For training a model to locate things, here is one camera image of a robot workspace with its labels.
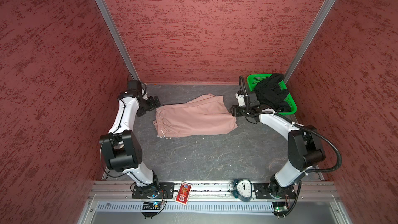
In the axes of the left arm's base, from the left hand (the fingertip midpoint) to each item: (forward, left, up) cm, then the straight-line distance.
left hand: (154, 110), depth 87 cm
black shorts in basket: (+21, -76, -7) cm, 79 cm away
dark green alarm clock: (-37, -48, -10) cm, 62 cm away
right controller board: (-44, -65, -15) cm, 81 cm away
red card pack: (-39, -20, -13) cm, 46 cm away
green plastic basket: (+37, -67, -8) cm, 77 cm away
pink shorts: (+6, -33, -12) cm, 35 cm away
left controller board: (-44, -4, -16) cm, 47 cm away
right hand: (+3, -47, -5) cm, 47 cm away
